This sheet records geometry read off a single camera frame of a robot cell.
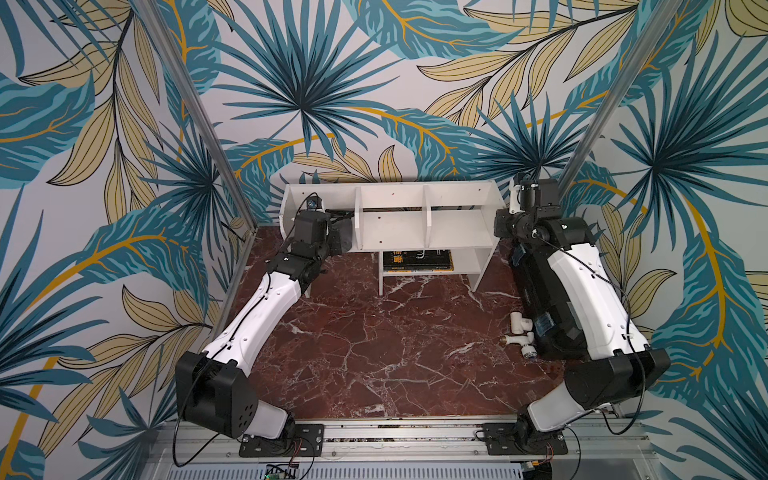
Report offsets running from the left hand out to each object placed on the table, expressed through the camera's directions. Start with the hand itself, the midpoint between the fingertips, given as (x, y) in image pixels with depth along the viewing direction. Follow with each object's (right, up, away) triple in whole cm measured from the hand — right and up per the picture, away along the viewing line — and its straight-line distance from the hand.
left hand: (331, 234), depth 81 cm
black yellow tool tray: (+25, -8, +11) cm, 28 cm away
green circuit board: (-12, -58, -10) cm, 60 cm away
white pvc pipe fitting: (+56, -30, +10) cm, 64 cm away
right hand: (+45, +4, -4) cm, 46 cm away
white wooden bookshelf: (+24, +2, +5) cm, 25 cm away
